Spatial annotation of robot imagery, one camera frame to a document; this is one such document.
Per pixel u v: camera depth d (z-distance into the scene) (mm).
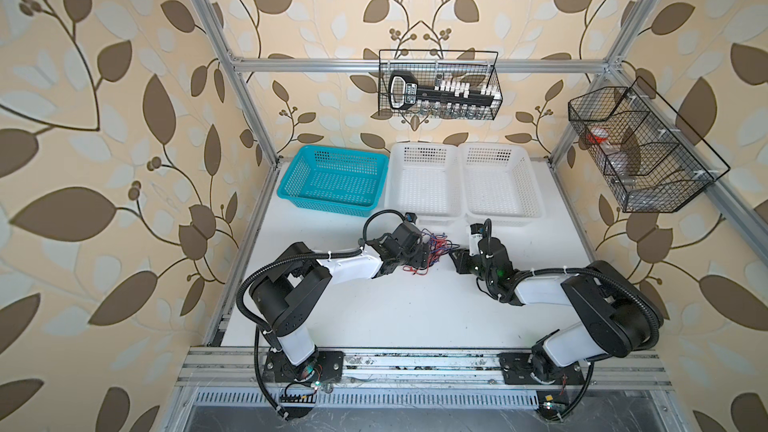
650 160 732
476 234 825
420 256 806
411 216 825
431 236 935
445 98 829
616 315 451
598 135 806
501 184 1122
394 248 693
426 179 1153
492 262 715
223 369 757
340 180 1155
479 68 910
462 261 886
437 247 930
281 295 466
